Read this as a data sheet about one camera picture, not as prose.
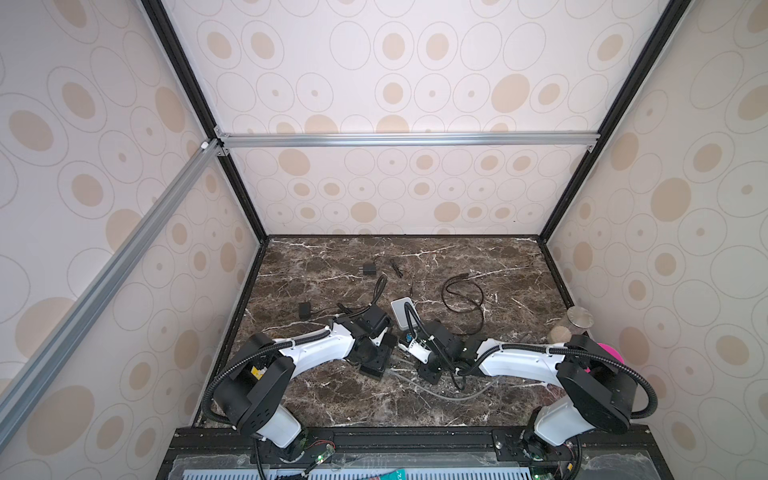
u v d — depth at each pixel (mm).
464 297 1027
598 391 440
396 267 1096
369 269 1096
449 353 664
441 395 814
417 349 765
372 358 773
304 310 974
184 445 747
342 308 991
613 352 833
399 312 1157
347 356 619
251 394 433
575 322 801
